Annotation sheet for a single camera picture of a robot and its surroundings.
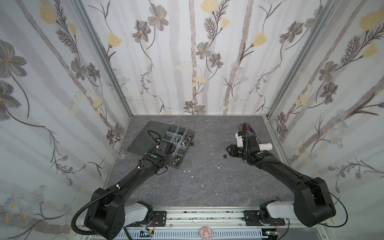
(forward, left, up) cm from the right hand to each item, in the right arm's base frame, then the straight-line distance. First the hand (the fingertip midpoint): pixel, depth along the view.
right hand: (227, 145), depth 87 cm
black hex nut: (+9, +20, -15) cm, 27 cm away
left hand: (-5, +36, -4) cm, 36 cm away
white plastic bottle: (+6, -29, -9) cm, 31 cm away
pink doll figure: (-43, +12, -8) cm, 45 cm away
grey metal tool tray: (+21, -23, -14) cm, 34 cm away
